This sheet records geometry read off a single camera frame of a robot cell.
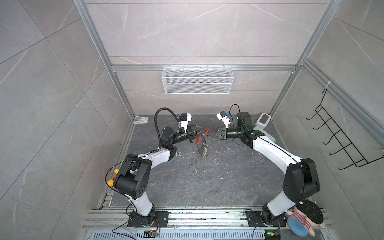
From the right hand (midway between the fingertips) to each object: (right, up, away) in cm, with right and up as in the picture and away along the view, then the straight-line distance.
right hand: (209, 133), depth 78 cm
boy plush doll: (+45, -38, -9) cm, 59 cm away
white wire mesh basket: (-6, +36, +22) cm, 42 cm away
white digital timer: (+45, +9, +34) cm, 56 cm away
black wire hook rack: (+60, -6, -14) cm, 62 cm away
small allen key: (-18, -15, +20) cm, 31 cm away
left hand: (-2, +4, -4) cm, 6 cm away
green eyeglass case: (+45, -2, +28) cm, 53 cm away
